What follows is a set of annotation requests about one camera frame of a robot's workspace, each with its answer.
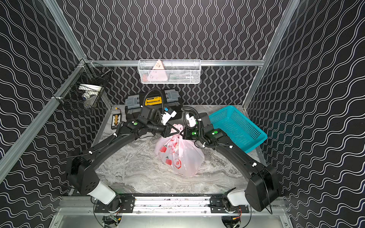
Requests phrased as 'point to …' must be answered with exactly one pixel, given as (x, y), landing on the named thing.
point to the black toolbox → (165, 99)
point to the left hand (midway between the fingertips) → (178, 130)
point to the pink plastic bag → (184, 158)
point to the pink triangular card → (158, 73)
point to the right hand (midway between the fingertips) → (181, 131)
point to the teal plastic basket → (232, 121)
